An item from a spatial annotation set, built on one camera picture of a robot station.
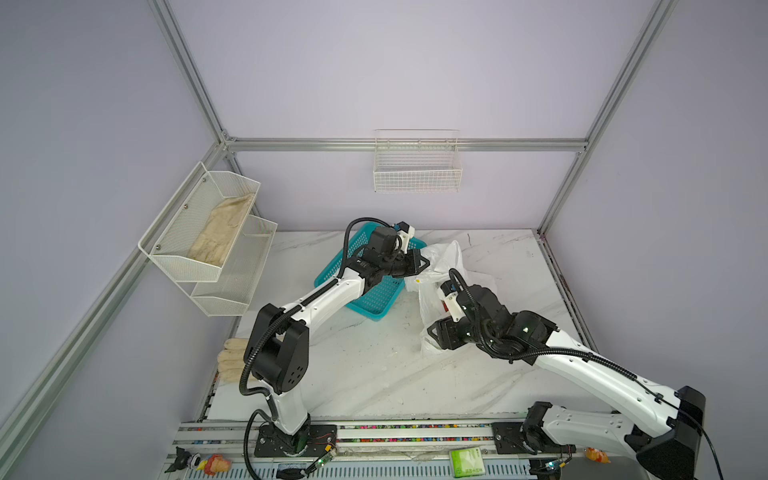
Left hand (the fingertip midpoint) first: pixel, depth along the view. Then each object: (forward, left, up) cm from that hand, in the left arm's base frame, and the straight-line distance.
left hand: (429, 263), depth 82 cm
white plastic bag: (-1, -4, +2) cm, 5 cm away
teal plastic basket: (+2, +15, -23) cm, 28 cm away
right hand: (-18, 0, -3) cm, 18 cm away
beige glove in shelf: (+2, +57, +7) cm, 57 cm away
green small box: (-44, -8, -20) cm, 49 cm away
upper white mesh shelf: (+2, +63, +8) cm, 63 cm away
